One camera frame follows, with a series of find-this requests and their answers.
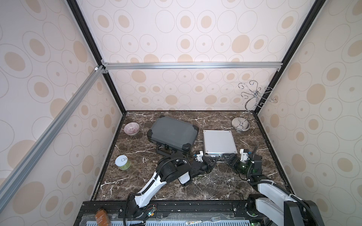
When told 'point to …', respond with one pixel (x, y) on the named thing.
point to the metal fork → (212, 220)
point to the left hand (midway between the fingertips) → (224, 161)
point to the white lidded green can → (122, 161)
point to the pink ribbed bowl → (131, 128)
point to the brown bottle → (102, 218)
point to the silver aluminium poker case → (216, 142)
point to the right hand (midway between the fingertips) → (230, 158)
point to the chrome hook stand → (242, 124)
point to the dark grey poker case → (173, 132)
